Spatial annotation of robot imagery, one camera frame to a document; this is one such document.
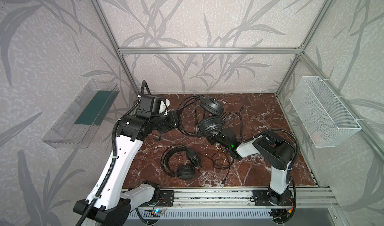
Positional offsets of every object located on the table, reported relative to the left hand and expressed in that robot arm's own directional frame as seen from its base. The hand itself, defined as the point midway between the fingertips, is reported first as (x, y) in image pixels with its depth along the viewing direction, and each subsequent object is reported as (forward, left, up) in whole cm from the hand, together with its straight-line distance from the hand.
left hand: (184, 116), depth 66 cm
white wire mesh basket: (-4, -62, +2) cm, 62 cm away
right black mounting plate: (-27, -38, -31) cm, 56 cm away
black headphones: (-17, +1, -26) cm, 31 cm away
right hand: (+11, -11, -25) cm, 29 cm away
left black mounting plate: (-28, +9, -32) cm, 43 cm away
